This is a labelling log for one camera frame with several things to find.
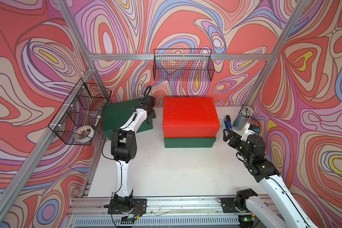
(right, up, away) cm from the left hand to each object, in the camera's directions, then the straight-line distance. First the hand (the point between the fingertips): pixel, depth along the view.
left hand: (148, 116), depth 100 cm
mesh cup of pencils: (+66, -2, -4) cm, 66 cm away
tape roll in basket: (-26, -10, -31) cm, 42 cm away
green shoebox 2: (+29, -18, -9) cm, 35 cm away
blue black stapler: (+59, -5, +5) cm, 60 cm away
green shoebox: (-25, +1, 0) cm, 25 cm away
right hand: (+48, -12, -25) cm, 55 cm away
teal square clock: (+56, -4, +8) cm, 56 cm away
